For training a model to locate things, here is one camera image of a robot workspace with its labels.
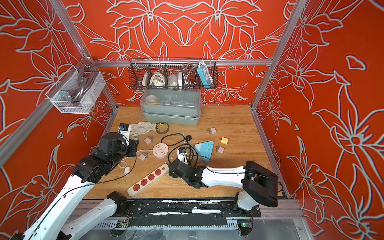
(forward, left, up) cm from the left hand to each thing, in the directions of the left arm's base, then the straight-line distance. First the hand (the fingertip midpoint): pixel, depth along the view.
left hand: (135, 140), depth 71 cm
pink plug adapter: (+24, -41, -22) cm, 52 cm away
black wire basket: (+53, -5, +4) cm, 54 cm away
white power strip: (-12, -4, -22) cm, 25 cm away
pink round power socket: (+7, -7, -22) cm, 24 cm away
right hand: (-6, -16, -17) cm, 24 cm away
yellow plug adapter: (+18, -48, -23) cm, 56 cm away
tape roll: (+23, -4, -24) cm, 33 cm away
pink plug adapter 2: (+10, -45, -22) cm, 51 cm away
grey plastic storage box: (+32, -12, -8) cm, 35 cm away
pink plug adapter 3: (+14, +3, -22) cm, 26 cm away
